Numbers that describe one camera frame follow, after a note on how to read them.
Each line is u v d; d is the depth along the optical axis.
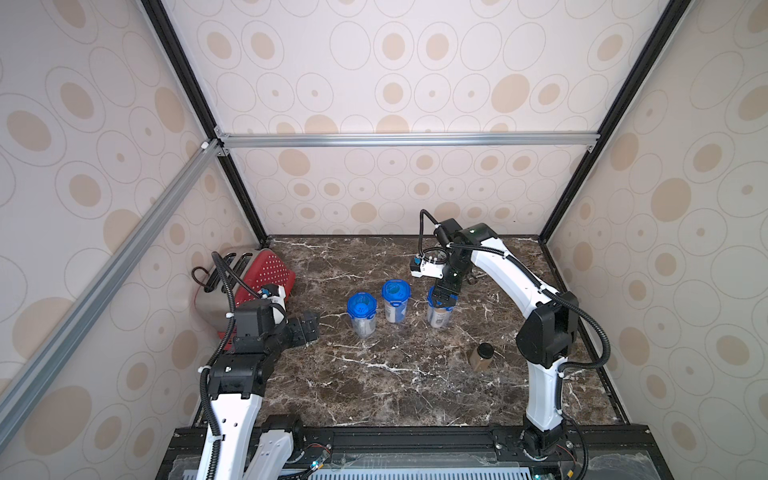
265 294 0.60
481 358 0.80
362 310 0.83
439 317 0.89
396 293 0.87
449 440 0.77
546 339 0.53
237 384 0.45
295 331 0.62
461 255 0.66
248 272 0.85
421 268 0.78
